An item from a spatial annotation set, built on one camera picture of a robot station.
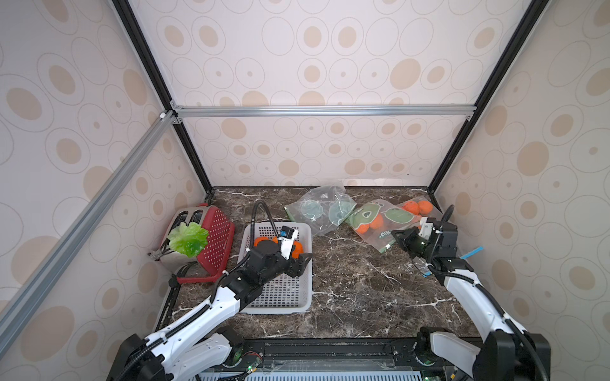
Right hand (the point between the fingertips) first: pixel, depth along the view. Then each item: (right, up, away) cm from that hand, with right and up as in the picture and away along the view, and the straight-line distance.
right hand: (401, 230), depth 83 cm
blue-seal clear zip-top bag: (+20, +8, +23) cm, 31 cm away
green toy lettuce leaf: (-72, -3, -5) cm, 72 cm away
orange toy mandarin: (-36, -8, +9) cm, 38 cm away
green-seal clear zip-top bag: (0, +4, +7) cm, 8 cm away
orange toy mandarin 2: (-44, 0, -19) cm, 48 cm away
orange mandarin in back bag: (-5, +2, +12) cm, 13 cm away
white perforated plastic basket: (-41, -23, +3) cm, 47 cm away
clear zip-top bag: (-25, +8, +23) cm, 35 cm away
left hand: (-32, -6, -7) cm, 33 cm away
